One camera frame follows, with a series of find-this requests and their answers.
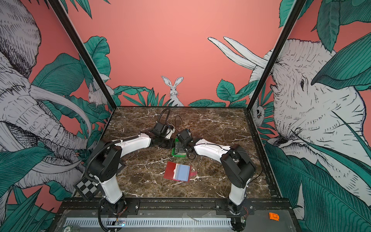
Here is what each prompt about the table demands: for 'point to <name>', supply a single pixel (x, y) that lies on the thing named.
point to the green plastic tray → (178, 150)
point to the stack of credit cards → (181, 153)
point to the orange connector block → (274, 216)
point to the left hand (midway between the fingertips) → (176, 143)
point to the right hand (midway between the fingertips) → (181, 146)
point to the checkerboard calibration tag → (86, 188)
